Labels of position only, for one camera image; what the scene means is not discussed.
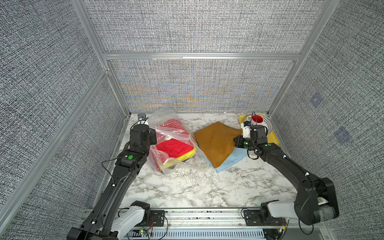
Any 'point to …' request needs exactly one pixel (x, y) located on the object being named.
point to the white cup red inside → (257, 119)
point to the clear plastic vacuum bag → (198, 161)
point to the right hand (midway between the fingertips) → (234, 134)
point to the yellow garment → (173, 162)
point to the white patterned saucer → (266, 123)
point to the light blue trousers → (237, 154)
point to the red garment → (173, 141)
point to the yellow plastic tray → (271, 137)
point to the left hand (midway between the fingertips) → (149, 127)
